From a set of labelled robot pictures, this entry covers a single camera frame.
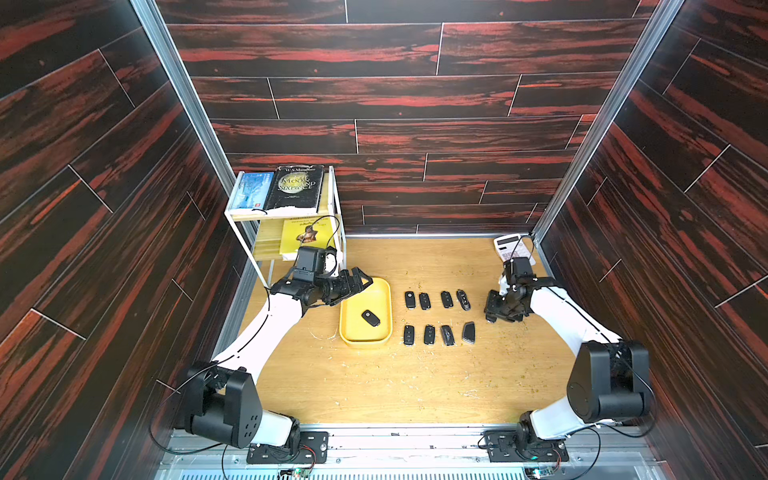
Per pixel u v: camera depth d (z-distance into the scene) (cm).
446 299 101
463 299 101
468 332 93
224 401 41
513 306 74
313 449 72
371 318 96
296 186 86
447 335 91
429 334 93
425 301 101
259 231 102
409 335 93
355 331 94
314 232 96
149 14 66
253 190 86
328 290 70
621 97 80
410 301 102
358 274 74
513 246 116
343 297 73
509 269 72
